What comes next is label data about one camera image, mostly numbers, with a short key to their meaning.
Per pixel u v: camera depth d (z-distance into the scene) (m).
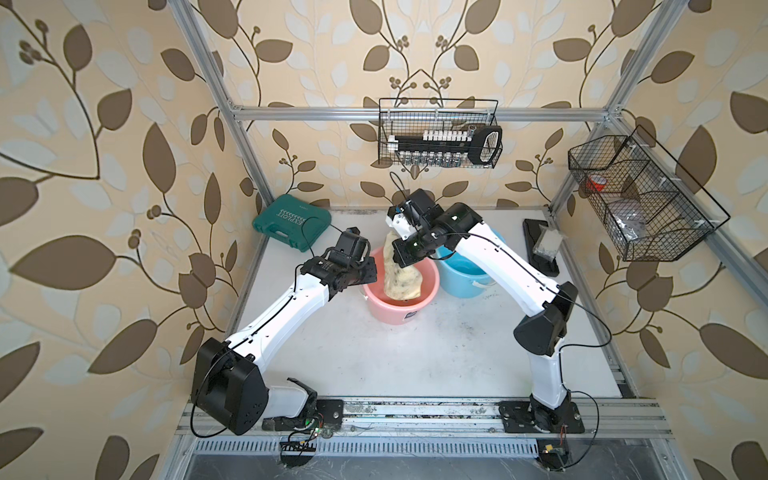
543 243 1.02
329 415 0.74
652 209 0.72
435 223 0.56
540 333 0.56
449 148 0.86
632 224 0.72
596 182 0.81
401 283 0.76
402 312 0.77
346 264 0.62
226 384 0.40
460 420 0.75
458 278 0.81
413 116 0.91
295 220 1.12
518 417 0.75
